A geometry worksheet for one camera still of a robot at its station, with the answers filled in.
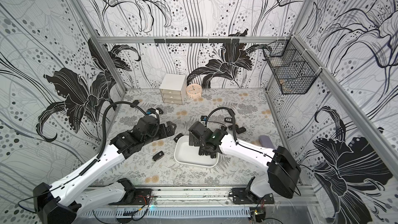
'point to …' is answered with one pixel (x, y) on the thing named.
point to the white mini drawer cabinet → (173, 88)
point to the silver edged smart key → (228, 120)
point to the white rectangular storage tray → (186, 155)
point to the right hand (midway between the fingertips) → (199, 137)
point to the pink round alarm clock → (194, 90)
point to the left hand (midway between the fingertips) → (171, 131)
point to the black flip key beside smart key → (241, 130)
